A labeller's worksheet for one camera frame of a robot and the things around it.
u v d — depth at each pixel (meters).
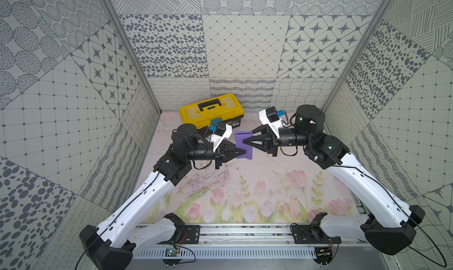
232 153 0.54
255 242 0.73
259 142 0.52
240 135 0.52
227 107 1.01
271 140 0.48
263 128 0.51
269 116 0.45
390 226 0.39
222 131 0.49
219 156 0.51
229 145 0.54
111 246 0.37
